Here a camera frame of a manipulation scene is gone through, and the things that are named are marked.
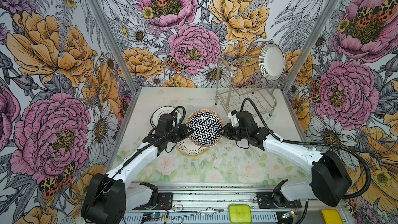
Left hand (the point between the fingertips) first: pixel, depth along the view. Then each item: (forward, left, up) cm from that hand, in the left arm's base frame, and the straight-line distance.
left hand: (192, 134), depth 83 cm
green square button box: (-34, -22, -12) cm, 42 cm away
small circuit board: (-34, +18, -14) cm, 41 cm away
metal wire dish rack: (+49, -34, -10) cm, 61 cm away
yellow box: (-35, -63, -12) cm, 73 cm away
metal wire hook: (-31, +6, -14) cm, 35 cm away
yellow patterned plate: (-1, +5, -13) cm, 14 cm away
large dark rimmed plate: (+34, -45, +21) cm, 60 cm away
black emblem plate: (+5, +8, +13) cm, 16 cm away
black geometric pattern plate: (+5, -7, +2) cm, 9 cm away
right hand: (-2, -13, +1) cm, 14 cm away
